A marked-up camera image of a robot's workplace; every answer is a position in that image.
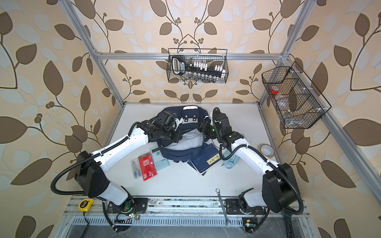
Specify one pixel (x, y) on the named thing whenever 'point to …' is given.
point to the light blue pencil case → (232, 161)
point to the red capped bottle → (275, 89)
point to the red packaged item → (148, 168)
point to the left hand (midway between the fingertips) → (180, 135)
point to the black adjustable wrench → (288, 224)
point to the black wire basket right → (296, 99)
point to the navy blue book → (209, 155)
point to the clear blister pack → (136, 168)
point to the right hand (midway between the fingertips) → (197, 126)
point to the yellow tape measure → (85, 205)
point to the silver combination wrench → (227, 222)
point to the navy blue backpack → (191, 143)
